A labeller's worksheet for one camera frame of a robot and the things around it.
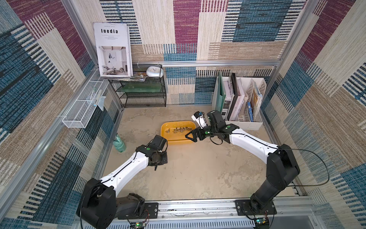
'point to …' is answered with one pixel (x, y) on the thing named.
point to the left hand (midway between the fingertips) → (163, 159)
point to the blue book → (250, 111)
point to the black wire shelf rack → (148, 92)
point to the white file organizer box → (240, 100)
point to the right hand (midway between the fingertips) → (190, 132)
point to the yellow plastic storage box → (174, 131)
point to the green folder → (220, 93)
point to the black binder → (235, 88)
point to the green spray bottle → (119, 144)
